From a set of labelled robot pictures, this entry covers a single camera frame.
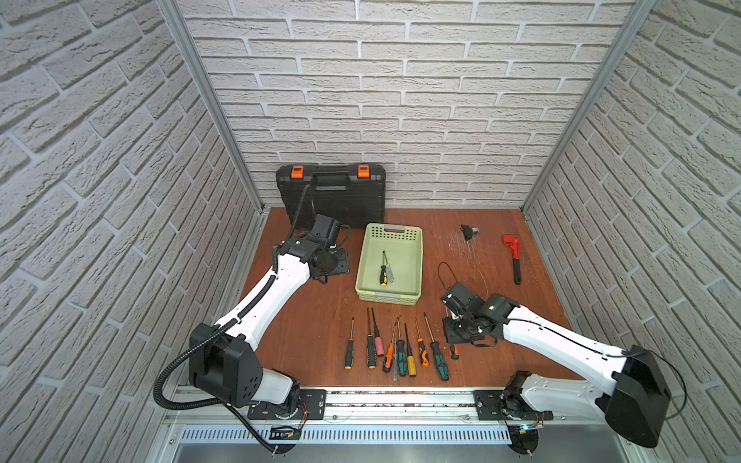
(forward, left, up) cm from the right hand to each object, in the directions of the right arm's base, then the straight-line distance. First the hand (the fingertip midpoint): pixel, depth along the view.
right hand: (453, 335), depth 80 cm
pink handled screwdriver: (+1, +22, -4) cm, 22 cm away
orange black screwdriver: (-6, +19, -4) cm, 21 cm away
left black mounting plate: (-15, +40, -4) cm, 43 cm away
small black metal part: (+41, -16, -4) cm, 44 cm away
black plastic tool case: (+44, +27, +16) cm, 54 cm away
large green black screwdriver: (-6, +4, -4) cm, 8 cm away
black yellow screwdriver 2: (-1, +30, -4) cm, 30 cm away
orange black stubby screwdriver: (-3, +9, -4) cm, 10 cm away
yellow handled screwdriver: (-4, +13, -5) cm, 14 cm away
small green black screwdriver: (-3, +15, -4) cm, 16 cm away
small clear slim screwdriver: (-6, +18, -5) cm, 19 cm away
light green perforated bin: (+36, +10, -4) cm, 38 cm away
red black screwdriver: (-5, +1, +2) cm, 5 cm away
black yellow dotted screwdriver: (-3, +24, -4) cm, 24 cm away
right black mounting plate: (-17, -9, -6) cm, 20 cm away
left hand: (+20, +30, +12) cm, 38 cm away
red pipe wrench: (+35, -32, -5) cm, 47 cm away
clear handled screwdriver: (+24, +16, -5) cm, 30 cm away
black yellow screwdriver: (+23, +19, -3) cm, 30 cm away
